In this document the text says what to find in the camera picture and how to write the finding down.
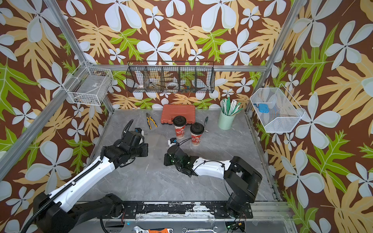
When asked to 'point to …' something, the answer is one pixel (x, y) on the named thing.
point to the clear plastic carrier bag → (157, 144)
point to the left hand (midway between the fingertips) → (148, 146)
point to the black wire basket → (171, 76)
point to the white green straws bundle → (230, 108)
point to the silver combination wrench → (185, 230)
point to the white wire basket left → (90, 86)
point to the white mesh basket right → (279, 111)
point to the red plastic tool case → (169, 111)
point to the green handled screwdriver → (205, 121)
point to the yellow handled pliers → (148, 117)
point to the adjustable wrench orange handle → (138, 229)
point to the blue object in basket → (262, 108)
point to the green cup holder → (226, 122)
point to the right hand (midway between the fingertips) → (162, 155)
